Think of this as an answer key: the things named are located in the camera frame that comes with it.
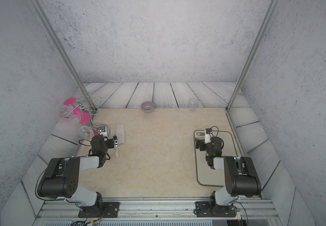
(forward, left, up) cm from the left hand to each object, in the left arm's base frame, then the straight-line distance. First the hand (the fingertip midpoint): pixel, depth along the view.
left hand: (110, 135), depth 94 cm
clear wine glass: (-3, +10, +7) cm, 13 cm away
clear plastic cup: (+34, -60, -5) cm, 69 cm away
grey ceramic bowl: (+31, -23, -5) cm, 39 cm away
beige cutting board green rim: (-26, -60, -8) cm, 66 cm away
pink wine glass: (-1, +9, +19) cm, 21 cm away
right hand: (-2, -63, 0) cm, 63 cm away
